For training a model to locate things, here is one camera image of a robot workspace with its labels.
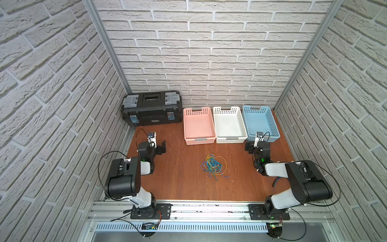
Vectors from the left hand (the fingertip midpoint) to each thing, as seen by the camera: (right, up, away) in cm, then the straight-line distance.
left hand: (159, 138), depth 94 cm
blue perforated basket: (+71, +11, +13) cm, 73 cm away
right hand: (+63, -2, 0) cm, 63 cm away
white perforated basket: (+49, +7, +16) cm, 52 cm away
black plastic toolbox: (-5, +19, +4) cm, 20 cm away
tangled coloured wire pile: (+35, -15, -10) cm, 39 cm away
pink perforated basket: (+26, +6, +14) cm, 30 cm away
